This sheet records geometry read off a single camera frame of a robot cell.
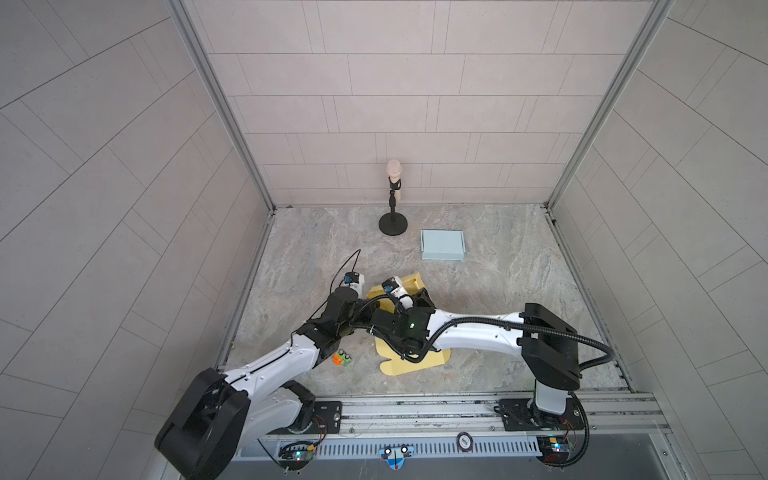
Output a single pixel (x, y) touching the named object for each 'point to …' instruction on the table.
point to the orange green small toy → (341, 358)
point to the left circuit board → (296, 452)
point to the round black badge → (464, 442)
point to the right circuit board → (553, 448)
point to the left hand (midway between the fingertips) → (389, 302)
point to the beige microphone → (394, 170)
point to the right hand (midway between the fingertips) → (417, 301)
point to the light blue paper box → (443, 245)
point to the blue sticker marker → (396, 455)
